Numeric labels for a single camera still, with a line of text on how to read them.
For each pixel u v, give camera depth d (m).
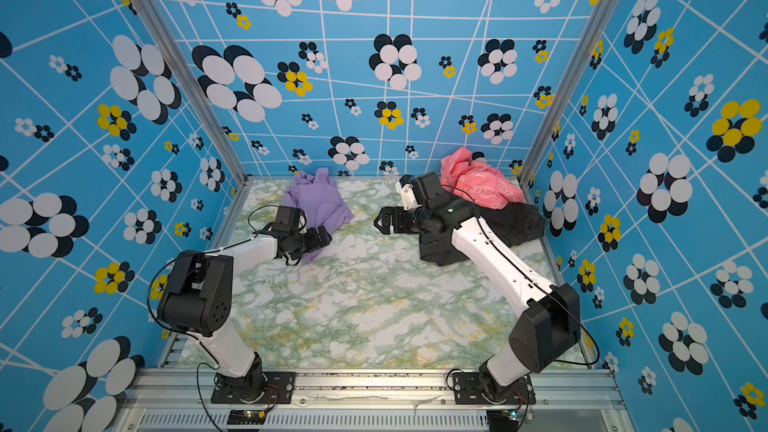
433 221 0.58
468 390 0.72
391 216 0.69
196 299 0.48
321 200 1.09
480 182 0.93
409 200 0.71
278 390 0.73
